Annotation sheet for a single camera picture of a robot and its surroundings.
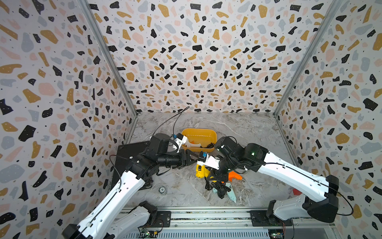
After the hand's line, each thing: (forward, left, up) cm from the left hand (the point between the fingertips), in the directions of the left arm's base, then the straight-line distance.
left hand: (198, 159), depth 64 cm
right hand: (-4, -4, -6) cm, 9 cm away
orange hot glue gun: (+4, -20, -27) cm, 34 cm away
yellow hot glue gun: (-5, -1, -2) cm, 5 cm away
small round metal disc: (-5, +20, -25) cm, 32 cm away
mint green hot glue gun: (-6, -17, -26) cm, 32 cm away
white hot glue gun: (+24, 0, -26) cm, 36 cm away
